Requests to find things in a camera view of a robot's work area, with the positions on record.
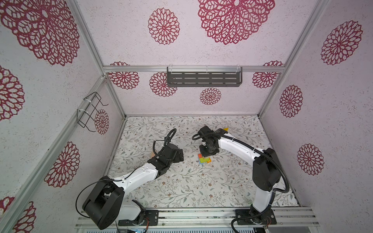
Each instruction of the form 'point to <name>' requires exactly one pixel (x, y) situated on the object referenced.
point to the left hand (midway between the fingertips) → (174, 154)
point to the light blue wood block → (200, 163)
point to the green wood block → (204, 160)
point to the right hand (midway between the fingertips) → (204, 151)
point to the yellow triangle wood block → (226, 129)
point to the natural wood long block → (152, 154)
